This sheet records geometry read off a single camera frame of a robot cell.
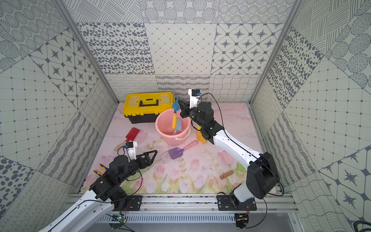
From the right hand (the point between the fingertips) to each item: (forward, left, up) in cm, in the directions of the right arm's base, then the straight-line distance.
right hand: (178, 102), depth 75 cm
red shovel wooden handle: (-1, +37, -34) cm, 50 cm away
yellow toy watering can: (-11, -11, -15) cm, 21 cm away
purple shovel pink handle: (-12, +4, -34) cm, 36 cm away
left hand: (-19, +15, -16) cm, 29 cm away
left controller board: (-47, +29, -34) cm, 65 cm away
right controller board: (-46, -32, -37) cm, 68 cm away
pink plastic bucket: (+1, +12, -22) cm, 25 cm away
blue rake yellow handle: (-1, +1, -3) cm, 3 cm away
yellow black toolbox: (+11, +26, -16) cm, 32 cm away
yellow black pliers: (-26, +49, -32) cm, 64 cm away
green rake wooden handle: (-22, -36, -34) cm, 54 cm away
